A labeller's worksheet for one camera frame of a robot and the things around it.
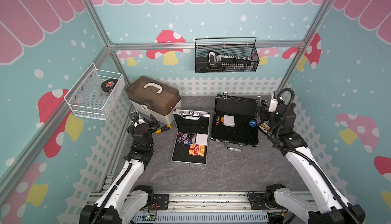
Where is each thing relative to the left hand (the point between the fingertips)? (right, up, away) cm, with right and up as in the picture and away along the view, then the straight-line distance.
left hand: (177, 109), depth 79 cm
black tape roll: (-36, +13, -1) cm, 38 cm away
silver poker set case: (+6, -16, +15) cm, 23 cm away
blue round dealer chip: (+47, -9, +22) cm, 53 cm away
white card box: (+31, -7, +21) cm, 38 cm away
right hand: (+15, -5, +1) cm, 16 cm away
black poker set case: (+35, -8, +21) cm, 41 cm away
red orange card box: (+10, -24, +9) cm, 27 cm away
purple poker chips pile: (+2, -18, +15) cm, 23 cm away
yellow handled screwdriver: (-15, -14, +20) cm, 29 cm away
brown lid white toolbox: (-20, +8, +13) cm, 25 cm away
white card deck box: (+13, -18, +13) cm, 26 cm away
